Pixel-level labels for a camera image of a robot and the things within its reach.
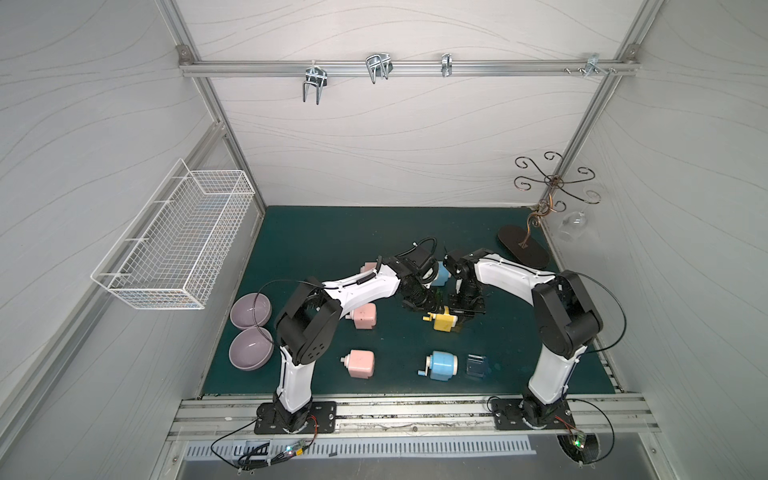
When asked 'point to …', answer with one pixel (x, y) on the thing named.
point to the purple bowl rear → (250, 310)
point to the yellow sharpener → (442, 322)
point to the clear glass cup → (572, 225)
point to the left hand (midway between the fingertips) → (441, 313)
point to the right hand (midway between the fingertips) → (458, 318)
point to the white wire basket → (173, 253)
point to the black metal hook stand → (514, 240)
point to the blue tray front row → (476, 365)
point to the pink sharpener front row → (360, 363)
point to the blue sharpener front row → (441, 366)
